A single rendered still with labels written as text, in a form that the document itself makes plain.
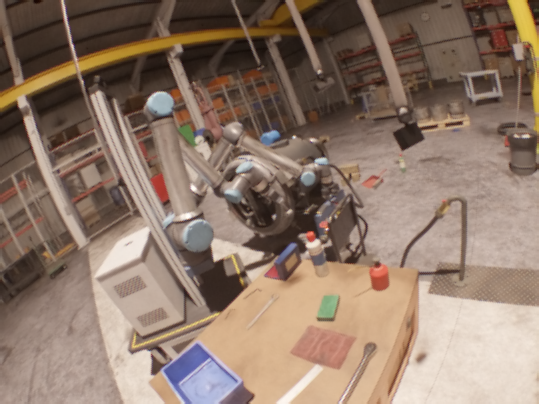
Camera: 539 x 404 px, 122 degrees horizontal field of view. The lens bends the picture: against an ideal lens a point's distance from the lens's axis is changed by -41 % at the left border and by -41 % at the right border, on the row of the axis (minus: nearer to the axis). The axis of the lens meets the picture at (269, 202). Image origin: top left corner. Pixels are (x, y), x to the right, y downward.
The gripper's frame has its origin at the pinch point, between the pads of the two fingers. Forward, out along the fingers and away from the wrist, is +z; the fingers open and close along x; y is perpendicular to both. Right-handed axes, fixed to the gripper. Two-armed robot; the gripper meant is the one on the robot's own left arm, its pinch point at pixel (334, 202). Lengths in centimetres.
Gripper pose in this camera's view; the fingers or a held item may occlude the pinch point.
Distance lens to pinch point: 187.3
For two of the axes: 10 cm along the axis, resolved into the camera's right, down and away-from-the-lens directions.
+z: 3.5, 8.8, 3.2
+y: 3.6, 1.9, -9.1
